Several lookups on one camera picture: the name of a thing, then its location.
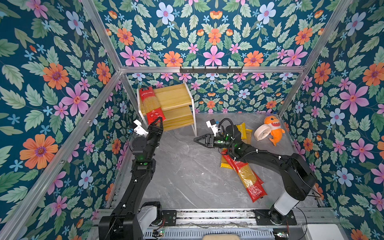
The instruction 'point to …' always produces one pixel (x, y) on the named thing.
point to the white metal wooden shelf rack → (176, 104)
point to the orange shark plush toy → (276, 131)
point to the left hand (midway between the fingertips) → (162, 114)
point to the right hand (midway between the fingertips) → (196, 140)
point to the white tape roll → (262, 132)
